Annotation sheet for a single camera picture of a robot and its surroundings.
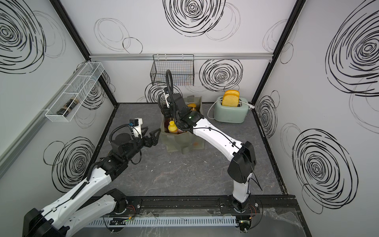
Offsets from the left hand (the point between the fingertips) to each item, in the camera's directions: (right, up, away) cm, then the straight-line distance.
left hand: (153, 128), depth 74 cm
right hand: (+7, +13, +2) cm, 15 cm away
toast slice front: (+45, +17, +22) cm, 53 cm away
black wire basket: (+13, +39, +22) cm, 47 cm away
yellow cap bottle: (+9, 0, +7) cm, 11 cm away
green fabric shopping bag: (+15, -9, +11) cm, 20 cm away
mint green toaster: (+46, +7, +26) cm, 54 cm away
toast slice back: (+46, +22, +22) cm, 55 cm away
